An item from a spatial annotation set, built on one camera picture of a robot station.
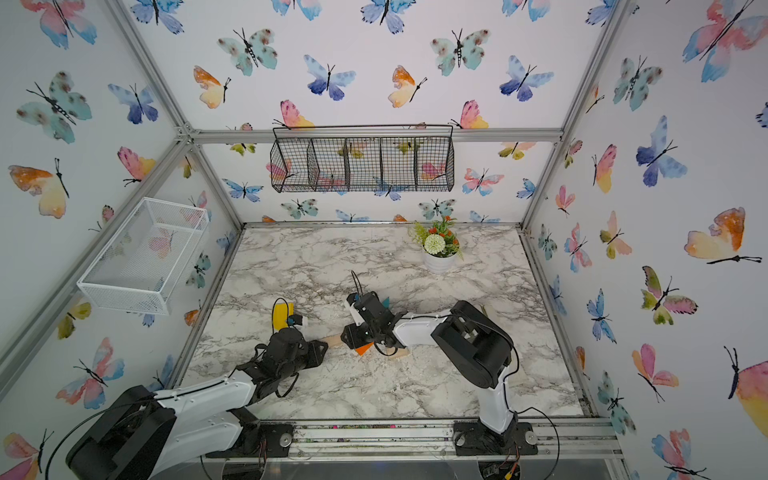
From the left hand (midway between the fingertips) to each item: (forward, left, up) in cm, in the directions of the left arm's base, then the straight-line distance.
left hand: (329, 344), depth 89 cm
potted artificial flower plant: (+25, -34, +15) cm, 44 cm away
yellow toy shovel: (+11, +17, -1) cm, 20 cm away
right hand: (+3, -5, +1) cm, 6 cm away
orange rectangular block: (-1, -10, 0) cm, 10 cm away
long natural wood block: (+1, -1, 0) cm, 1 cm away
